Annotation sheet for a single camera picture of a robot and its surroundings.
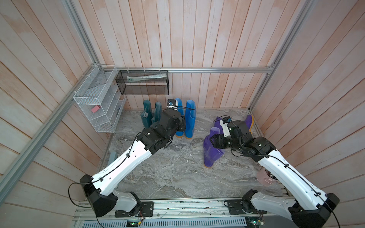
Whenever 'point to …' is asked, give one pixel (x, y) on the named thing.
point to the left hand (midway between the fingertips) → (180, 119)
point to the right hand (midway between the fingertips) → (214, 137)
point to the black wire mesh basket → (143, 82)
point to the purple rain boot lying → (249, 120)
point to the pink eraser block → (95, 109)
